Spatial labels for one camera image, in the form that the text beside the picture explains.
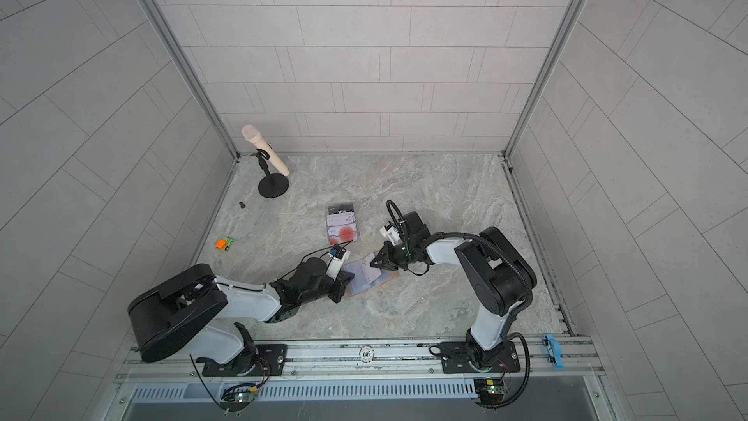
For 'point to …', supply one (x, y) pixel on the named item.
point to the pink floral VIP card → (341, 217)
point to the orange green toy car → (224, 244)
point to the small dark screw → (243, 206)
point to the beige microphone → (252, 134)
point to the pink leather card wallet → (355, 280)
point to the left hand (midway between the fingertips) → (358, 278)
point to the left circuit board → (240, 395)
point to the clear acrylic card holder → (335, 205)
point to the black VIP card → (348, 208)
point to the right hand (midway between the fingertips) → (374, 264)
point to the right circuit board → (491, 391)
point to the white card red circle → (342, 234)
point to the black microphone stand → (272, 185)
